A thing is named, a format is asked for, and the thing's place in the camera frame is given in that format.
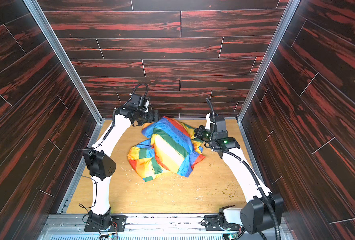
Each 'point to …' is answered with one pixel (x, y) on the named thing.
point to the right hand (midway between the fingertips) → (197, 128)
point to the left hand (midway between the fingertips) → (156, 118)
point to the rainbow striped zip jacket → (172, 145)
